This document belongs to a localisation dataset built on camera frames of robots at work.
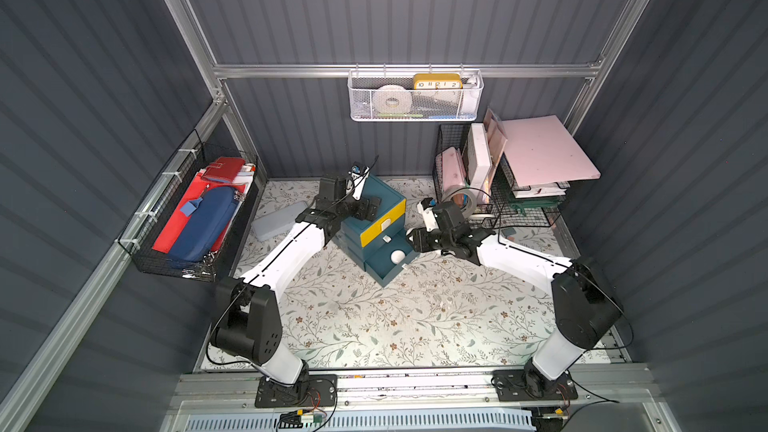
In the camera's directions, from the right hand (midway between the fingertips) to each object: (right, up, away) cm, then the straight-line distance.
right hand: (421, 240), depth 89 cm
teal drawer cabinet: (-12, -2, +2) cm, 13 cm away
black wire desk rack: (+31, +10, +9) cm, 34 cm away
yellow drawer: (-11, +6, -7) cm, 14 cm away
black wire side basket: (-61, +4, -28) cm, 67 cm away
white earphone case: (-7, -6, +7) cm, 12 cm away
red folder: (-60, +7, -19) cm, 64 cm away
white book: (+18, +25, +2) cm, 31 cm away
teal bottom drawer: (-12, -9, +2) cm, 15 cm away
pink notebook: (+12, +23, +18) cm, 31 cm away
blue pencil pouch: (-53, +5, -20) cm, 57 cm away
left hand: (-16, +14, -4) cm, 21 cm away
